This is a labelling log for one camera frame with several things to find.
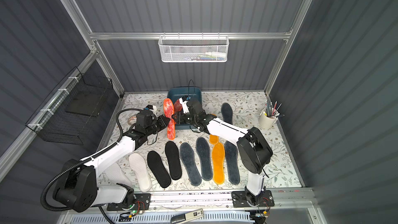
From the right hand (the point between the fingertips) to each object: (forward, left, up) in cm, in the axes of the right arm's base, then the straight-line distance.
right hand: (175, 115), depth 83 cm
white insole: (-21, +20, -19) cm, 34 cm away
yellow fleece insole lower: (-14, -24, -19) cm, 34 cm away
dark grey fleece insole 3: (-14, -32, -19) cm, 40 cm away
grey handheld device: (-44, -9, -15) cm, 47 cm away
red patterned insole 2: (+4, +4, 0) cm, 6 cm away
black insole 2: (-12, +3, -19) cm, 23 cm away
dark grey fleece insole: (-17, -7, -19) cm, 26 cm away
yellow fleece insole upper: (-5, -22, -18) cm, 29 cm away
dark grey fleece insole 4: (+17, -32, -19) cm, 41 cm away
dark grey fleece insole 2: (-16, -16, -18) cm, 29 cm away
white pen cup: (+8, -57, -11) cm, 58 cm away
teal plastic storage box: (+34, +7, -17) cm, 38 cm away
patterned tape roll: (+10, +34, -19) cm, 40 cm away
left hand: (-1, +2, -2) cm, 3 cm away
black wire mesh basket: (-7, +49, +9) cm, 51 cm away
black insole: (-22, +9, -18) cm, 30 cm away
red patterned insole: (+7, -1, 0) cm, 7 cm away
